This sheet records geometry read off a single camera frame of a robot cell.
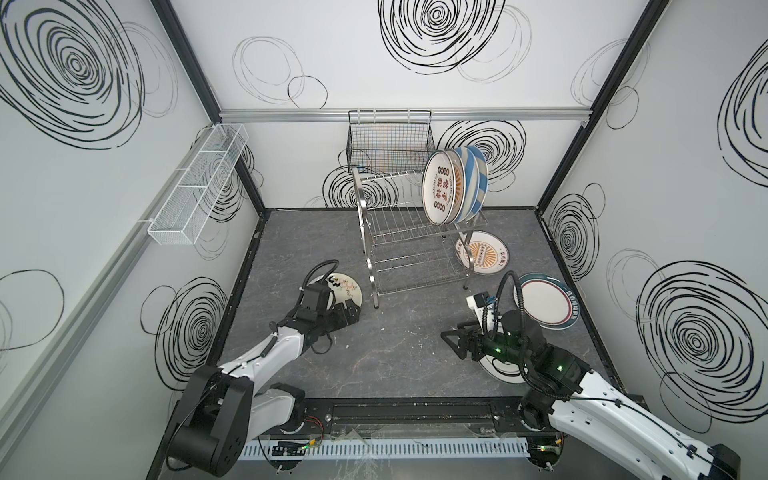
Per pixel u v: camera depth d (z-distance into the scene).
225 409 0.41
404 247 1.08
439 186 0.79
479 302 0.67
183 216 0.73
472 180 0.71
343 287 0.97
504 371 0.66
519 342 0.55
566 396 0.51
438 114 0.90
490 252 1.06
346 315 0.79
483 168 0.69
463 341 0.65
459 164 0.75
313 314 0.68
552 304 0.95
